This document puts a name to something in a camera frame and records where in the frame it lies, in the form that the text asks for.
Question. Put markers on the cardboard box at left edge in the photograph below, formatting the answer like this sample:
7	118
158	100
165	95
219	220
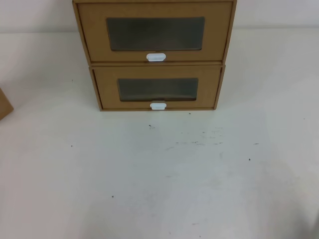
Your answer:
5	106

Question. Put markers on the lower cardboard shoebox shell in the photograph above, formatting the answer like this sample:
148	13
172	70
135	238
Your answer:
222	74

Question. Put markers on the cardboard drawer with window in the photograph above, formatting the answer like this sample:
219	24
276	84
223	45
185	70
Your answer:
107	87
94	37

